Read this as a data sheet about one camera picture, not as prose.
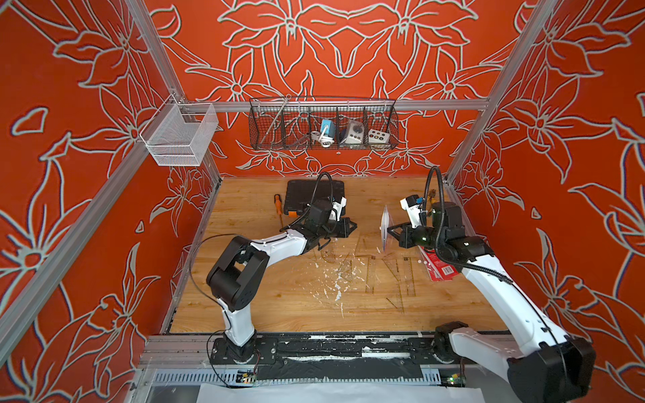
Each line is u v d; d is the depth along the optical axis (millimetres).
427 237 635
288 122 1001
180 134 935
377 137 940
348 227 780
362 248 958
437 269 867
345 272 899
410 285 856
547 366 369
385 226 783
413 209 678
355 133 901
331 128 843
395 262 922
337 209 811
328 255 948
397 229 726
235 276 475
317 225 710
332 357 727
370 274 882
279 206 1070
